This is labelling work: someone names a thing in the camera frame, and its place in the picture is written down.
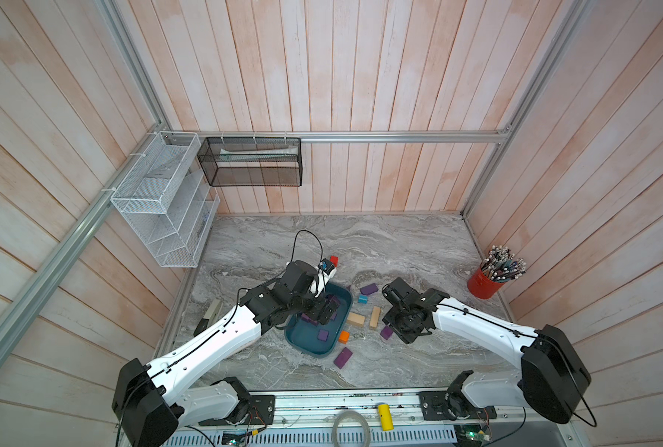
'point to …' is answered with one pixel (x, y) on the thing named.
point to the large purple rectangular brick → (343, 358)
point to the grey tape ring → (340, 416)
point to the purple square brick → (323, 335)
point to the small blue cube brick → (362, 299)
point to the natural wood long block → (375, 317)
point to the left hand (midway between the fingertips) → (322, 300)
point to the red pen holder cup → (498, 267)
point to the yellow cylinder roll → (385, 417)
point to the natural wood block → (356, 319)
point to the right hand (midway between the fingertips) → (386, 325)
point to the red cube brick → (334, 260)
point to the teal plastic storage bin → (302, 332)
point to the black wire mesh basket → (252, 161)
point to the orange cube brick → (344, 336)
